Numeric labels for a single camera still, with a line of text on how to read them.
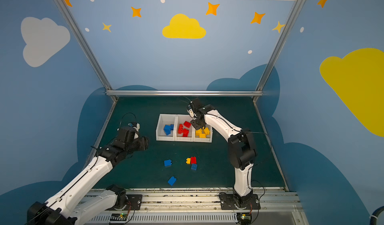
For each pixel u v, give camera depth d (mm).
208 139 949
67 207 405
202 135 986
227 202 743
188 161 882
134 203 744
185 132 984
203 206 736
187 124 1034
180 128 1009
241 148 499
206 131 988
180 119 1015
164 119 1038
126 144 619
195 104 733
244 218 733
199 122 781
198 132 979
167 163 871
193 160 896
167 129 988
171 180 803
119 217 731
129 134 614
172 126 965
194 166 847
